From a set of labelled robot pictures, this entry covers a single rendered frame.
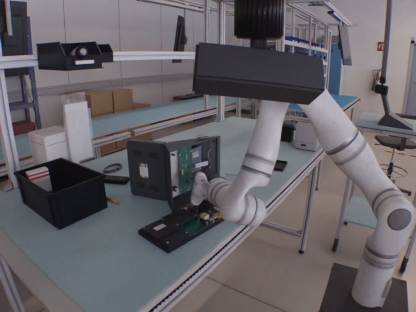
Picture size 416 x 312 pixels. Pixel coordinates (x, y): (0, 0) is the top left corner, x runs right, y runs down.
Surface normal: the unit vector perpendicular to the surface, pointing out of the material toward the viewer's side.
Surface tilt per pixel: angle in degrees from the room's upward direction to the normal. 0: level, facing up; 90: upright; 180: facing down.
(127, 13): 90
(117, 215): 0
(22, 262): 0
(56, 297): 0
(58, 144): 90
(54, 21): 90
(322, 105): 79
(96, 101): 90
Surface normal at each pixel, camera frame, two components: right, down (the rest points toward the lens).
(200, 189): 0.41, 0.15
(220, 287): 0.00, -0.95
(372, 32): -0.58, 0.26
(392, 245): -0.19, 0.31
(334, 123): -0.01, 0.08
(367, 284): -0.75, 0.21
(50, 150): 0.82, 0.18
